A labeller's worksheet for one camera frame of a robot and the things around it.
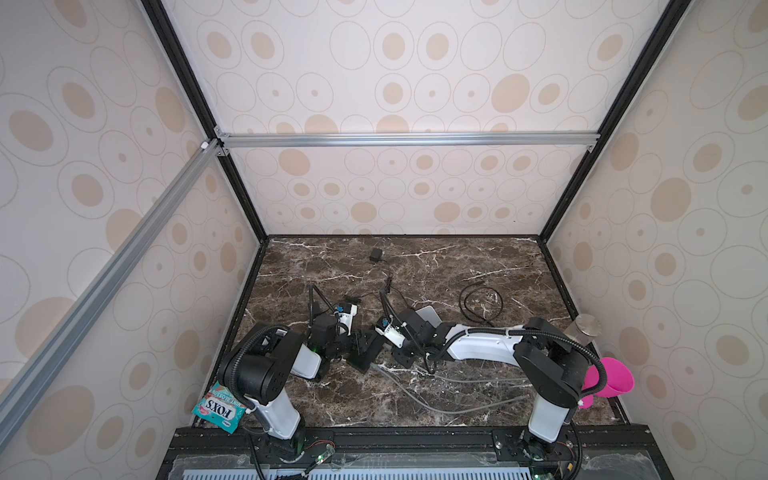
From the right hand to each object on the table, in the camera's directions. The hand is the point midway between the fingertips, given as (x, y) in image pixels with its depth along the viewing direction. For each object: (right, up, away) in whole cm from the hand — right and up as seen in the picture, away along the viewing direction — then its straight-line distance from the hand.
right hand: (394, 347), depth 90 cm
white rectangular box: (+11, +9, +7) cm, 16 cm away
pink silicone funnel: (+56, -4, -16) cm, 58 cm away
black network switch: (-9, +1, -6) cm, 11 cm away
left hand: (-4, +5, +1) cm, 6 cm away
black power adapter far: (-7, +28, +23) cm, 37 cm away
